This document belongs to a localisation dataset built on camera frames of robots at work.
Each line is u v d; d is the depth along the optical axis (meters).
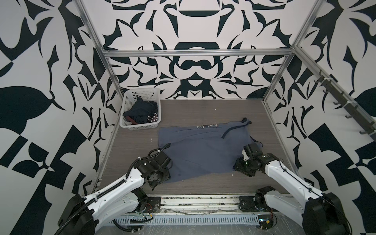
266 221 0.71
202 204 0.76
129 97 1.13
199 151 0.89
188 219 0.71
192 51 0.91
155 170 0.59
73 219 0.38
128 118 0.97
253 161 0.64
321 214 0.40
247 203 0.74
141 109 1.01
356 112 0.55
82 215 0.39
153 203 0.74
